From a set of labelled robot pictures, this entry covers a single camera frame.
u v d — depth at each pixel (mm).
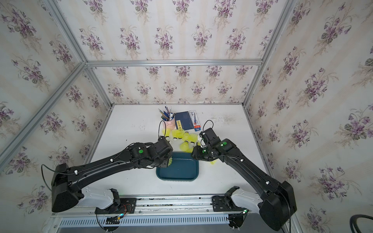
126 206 721
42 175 461
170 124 990
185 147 949
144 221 765
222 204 732
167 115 1010
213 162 752
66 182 390
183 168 879
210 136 605
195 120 1079
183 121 1084
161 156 572
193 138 1041
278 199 380
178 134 962
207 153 581
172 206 748
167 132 983
